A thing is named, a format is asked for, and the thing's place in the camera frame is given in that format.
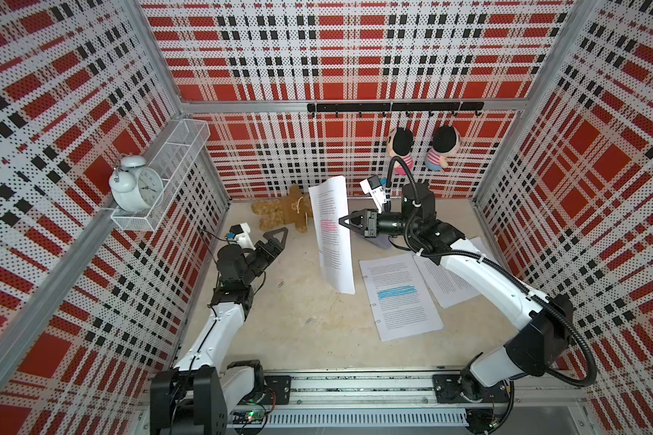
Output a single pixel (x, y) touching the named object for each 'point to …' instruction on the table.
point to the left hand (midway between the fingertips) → (288, 235)
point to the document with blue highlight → (400, 301)
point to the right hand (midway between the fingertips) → (344, 223)
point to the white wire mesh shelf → (195, 186)
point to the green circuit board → (248, 417)
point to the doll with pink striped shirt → (399, 144)
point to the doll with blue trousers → (445, 142)
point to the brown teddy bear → (293, 208)
